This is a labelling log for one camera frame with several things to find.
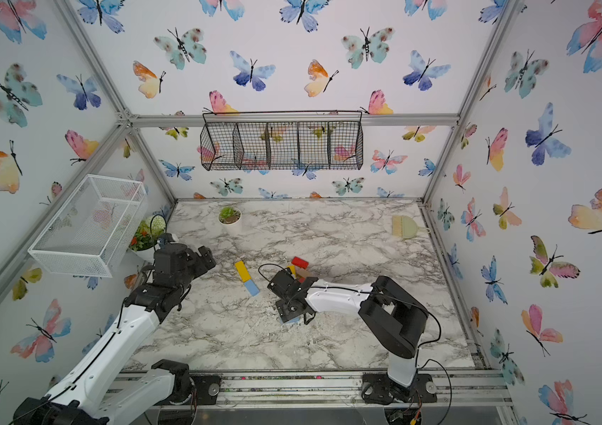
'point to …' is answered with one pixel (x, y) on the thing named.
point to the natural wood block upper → (303, 273)
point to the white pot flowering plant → (143, 241)
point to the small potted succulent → (229, 215)
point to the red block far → (299, 262)
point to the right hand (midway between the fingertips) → (296, 303)
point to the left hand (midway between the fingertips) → (201, 253)
